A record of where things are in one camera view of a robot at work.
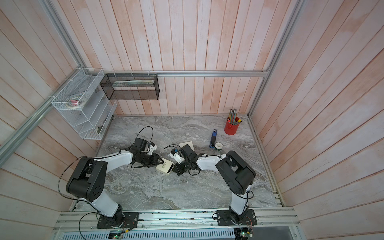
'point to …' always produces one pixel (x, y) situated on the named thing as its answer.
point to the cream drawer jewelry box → (166, 167)
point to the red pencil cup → (230, 129)
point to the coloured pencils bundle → (232, 117)
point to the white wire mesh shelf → (87, 110)
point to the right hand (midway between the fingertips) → (174, 169)
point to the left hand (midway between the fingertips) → (161, 164)
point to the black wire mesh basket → (131, 87)
